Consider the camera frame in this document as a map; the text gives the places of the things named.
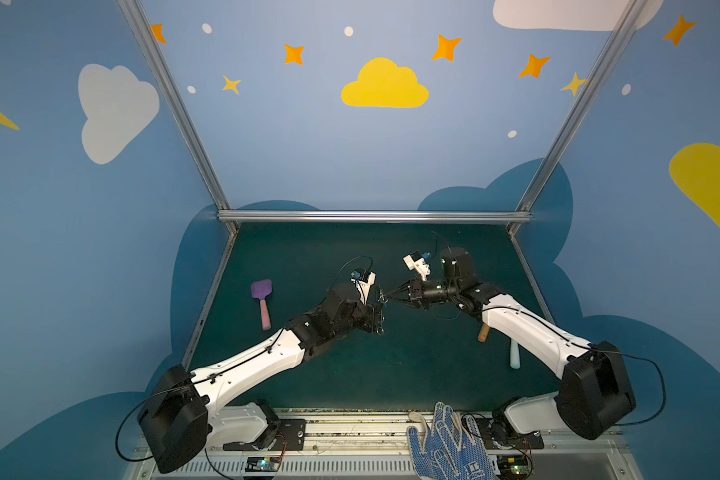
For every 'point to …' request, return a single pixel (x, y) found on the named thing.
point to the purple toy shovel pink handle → (261, 290)
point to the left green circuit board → (262, 464)
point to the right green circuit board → (513, 466)
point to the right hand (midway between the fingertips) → (390, 295)
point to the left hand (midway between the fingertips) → (386, 306)
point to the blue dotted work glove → (449, 449)
